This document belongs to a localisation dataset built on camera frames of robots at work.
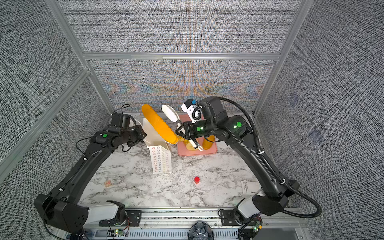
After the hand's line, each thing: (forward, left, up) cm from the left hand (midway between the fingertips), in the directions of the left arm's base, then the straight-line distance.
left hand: (148, 133), depth 77 cm
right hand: (-10, -17, +14) cm, 24 cm away
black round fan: (-41, -25, -23) cm, 53 cm away
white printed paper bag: (-9, -7, +2) cm, 11 cm away
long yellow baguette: (-5, -11, +4) cm, 13 cm away
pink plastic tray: (+3, -17, -24) cm, 30 cm away
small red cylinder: (-17, -24, -22) cm, 37 cm away
